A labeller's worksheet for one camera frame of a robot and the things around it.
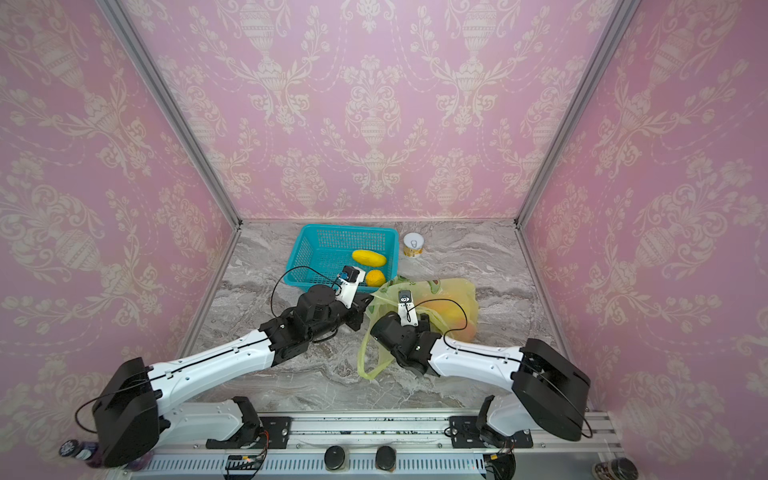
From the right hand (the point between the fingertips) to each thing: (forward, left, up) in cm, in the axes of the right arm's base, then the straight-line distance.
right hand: (407, 316), depth 85 cm
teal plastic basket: (+32, +30, -8) cm, 44 cm away
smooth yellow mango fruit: (+25, +11, -4) cm, 28 cm away
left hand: (-1, +9, +11) cm, 14 cm away
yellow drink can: (+29, -4, -2) cm, 30 cm away
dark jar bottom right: (-37, -41, +1) cm, 55 cm away
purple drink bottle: (-31, +64, +11) cm, 72 cm away
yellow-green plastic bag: (-5, -10, +14) cm, 18 cm away
